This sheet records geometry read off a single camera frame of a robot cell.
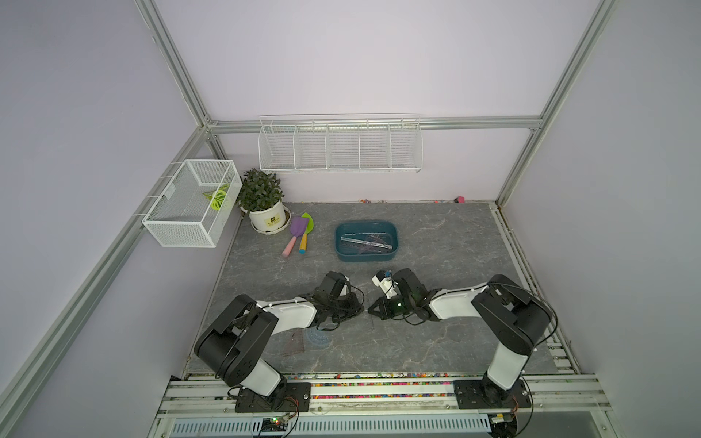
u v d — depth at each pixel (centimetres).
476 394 74
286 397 72
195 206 83
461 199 124
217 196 81
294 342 84
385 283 85
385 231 110
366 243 106
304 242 106
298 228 112
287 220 114
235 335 50
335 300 76
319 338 85
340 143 99
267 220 105
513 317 48
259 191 97
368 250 105
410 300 74
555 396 74
